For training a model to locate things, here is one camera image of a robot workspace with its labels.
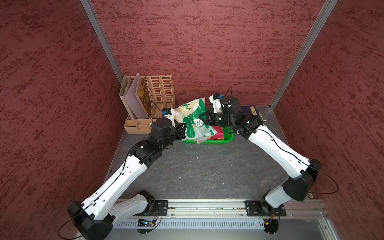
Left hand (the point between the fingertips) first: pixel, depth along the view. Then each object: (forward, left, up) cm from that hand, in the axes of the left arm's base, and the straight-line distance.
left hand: (185, 128), depth 70 cm
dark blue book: (+39, -49, -29) cm, 69 cm away
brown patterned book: (+35, +31, -11) cm, 48 cm away
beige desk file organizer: (+46, +25, -18) cm, 56 cm away
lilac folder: (+25, +35, -6) cm, 44 cm away
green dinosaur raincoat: (+7, -1, +3) cm, 8 cm away
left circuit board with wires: (-36, +21, -32) cm, 52 cm away
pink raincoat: (+11, -20, -24) cm, 33 cm away
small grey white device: (+31, -56, -26) cm, 70 cm away
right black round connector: (-36, -43, -32) cm, 65 cm away
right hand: (+4, -7, +2) cm, 8 cm away
